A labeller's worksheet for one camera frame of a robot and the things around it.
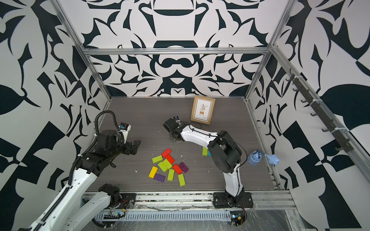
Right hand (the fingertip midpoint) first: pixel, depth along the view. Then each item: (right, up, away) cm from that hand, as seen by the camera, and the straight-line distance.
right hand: (176, 134), depth 93 cm
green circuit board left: (-30, -38, -20) cm, 53 cm away
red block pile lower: (+1, -19, -8) cm, 20 cm away
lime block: (+18, -11, -2) cm, 21 cm away
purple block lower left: (-8, -23, -11) cm, 27 cm away
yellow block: (-12, -20, -10) cm, 25 cm away
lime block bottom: (+4, -24, -12) cm, 27 cm away
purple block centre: (+5, -18, -8) cm, 21 cm away
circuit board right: (+32, -37, -22) cm, 54 cm away
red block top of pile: (-6, -11, -2) cm, 12 cm away
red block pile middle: (-3, -14, -5) cm, 15 cm away
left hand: (-23, +1, -16) cm, 28 cm away
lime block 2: (-11, -14, -6) cm, 18 cm away
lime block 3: (-2, -21, -10) cm, 24 cm away
